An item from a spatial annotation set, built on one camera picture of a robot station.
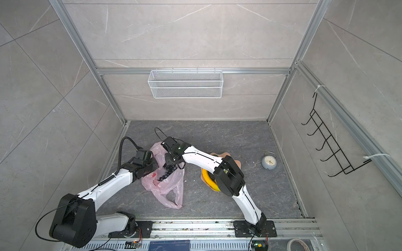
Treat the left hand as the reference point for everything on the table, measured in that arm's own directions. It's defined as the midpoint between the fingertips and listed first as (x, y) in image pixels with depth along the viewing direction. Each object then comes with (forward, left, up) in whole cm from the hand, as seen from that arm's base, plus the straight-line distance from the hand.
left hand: (155, 160), depth 89 cm
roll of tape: (-41, -71, -5) cm, 82 cm away
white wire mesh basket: (+44, -18, +22) cm, 52 cm away
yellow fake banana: (-13, -31, 0) cm, 33 cm away
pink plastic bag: (-17, -5, 0) cm, 17 cm away
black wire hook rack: (-21, -82, +26) cm, 89 cm away
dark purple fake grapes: (-5, -8, -2) cm, 10 cm away
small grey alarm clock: (-1, -68, -3) cm, 68 cm away
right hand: (+1, -9, -1) cm, 9 cm away
